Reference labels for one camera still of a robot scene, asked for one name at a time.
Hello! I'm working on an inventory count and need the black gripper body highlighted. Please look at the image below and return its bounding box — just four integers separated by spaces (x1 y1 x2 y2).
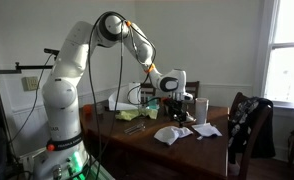
162 98 189 122

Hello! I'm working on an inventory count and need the large white cloth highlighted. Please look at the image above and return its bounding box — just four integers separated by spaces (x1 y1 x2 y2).
153 125 194 146

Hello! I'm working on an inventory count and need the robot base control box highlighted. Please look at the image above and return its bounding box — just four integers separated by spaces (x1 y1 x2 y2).
31 146 116 180

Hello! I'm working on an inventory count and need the yellow-green cloth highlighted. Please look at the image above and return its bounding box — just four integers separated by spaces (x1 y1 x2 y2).
115 107 160 122

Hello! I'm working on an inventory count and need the metal pot lid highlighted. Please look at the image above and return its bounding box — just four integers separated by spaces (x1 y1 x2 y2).
185 113 197 124

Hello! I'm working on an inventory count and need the teal plastic cup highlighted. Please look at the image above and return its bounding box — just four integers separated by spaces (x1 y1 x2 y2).
146 98 160 110

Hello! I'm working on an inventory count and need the tall translucent plastic cup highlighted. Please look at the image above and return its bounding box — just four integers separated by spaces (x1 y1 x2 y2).
194 97 210 125

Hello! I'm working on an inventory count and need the dark wooden slatted chair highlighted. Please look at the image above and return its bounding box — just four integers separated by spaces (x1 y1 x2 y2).
139 80 200 104

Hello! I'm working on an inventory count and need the metal cutlery piece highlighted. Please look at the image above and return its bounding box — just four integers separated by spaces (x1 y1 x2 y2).
126 125 147 136
123 121 145 132

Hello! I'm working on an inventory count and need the small dark glass jar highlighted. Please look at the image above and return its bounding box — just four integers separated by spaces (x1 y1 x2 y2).
96 102 105 116

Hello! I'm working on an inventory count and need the wooden chair with jacket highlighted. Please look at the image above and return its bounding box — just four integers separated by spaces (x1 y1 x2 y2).
227 91 275 180

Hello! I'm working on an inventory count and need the black patterned jacket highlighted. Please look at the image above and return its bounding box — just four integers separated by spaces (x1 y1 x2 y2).
227 96 277 165

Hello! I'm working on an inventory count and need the bright white-framed window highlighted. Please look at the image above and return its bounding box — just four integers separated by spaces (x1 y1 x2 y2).
260 0 294 108

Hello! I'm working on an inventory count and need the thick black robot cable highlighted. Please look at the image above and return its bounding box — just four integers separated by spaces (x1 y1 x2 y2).
86 10 158 180

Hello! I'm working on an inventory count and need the thin black cable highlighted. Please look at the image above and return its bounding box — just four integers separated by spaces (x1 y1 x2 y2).
6 53 54 144

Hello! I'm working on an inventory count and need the beige wall outlet plate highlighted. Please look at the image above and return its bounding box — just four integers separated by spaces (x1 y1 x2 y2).
21 75 40 92

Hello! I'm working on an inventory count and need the black camera stand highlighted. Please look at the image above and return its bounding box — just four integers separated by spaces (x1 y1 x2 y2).
0 41 60 168

